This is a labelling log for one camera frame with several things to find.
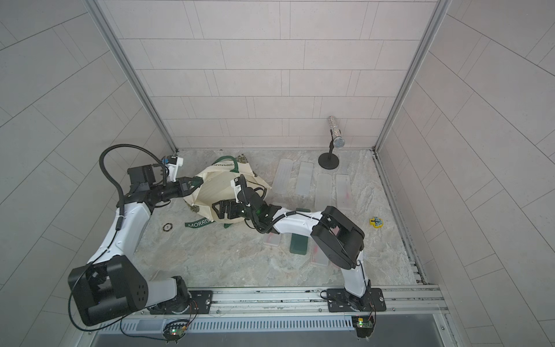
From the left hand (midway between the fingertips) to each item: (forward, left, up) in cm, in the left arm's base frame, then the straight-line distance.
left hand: (203, 178), depth 79 cm
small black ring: (-10, +18, -21) cm, 29 cm away
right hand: (-7, -7, -8) cm, 12 cm away
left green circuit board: (-44, +2, -17) cm, 47 cm away
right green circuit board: (-42, -56, -21) cm, 73 cm away
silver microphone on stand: (+26, -54, -19) cm, 63 cm away
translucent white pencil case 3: (+15, -40, -20) cm, 47 cm away
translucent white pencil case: (-15, -25, -19) cm, 35 cm away
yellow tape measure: (-8, -69, -18) cm, 72 cm away
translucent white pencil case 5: (+7, -58, -19) cm, 61 cm away
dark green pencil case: (-16, -36, -20) cm, 44 cm away
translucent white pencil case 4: (+7, -49, -20) cm, 53 cm away
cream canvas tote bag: (+9, +1, -18) cm, 20 cm away
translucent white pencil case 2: (+17, -30, -19) cm, 39 cm away
